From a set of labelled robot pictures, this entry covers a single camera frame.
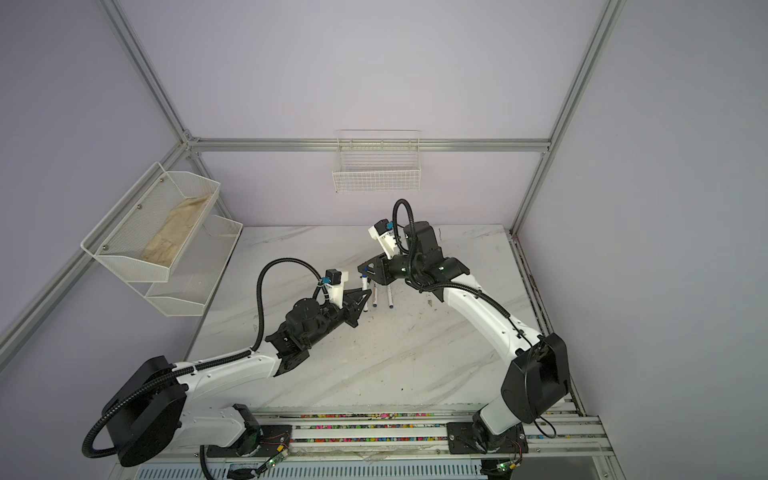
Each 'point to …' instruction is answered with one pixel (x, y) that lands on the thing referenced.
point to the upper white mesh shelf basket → (146, 233)
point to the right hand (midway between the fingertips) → (360, 266)
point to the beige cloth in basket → (179, 223)
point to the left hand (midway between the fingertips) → (368, 291)
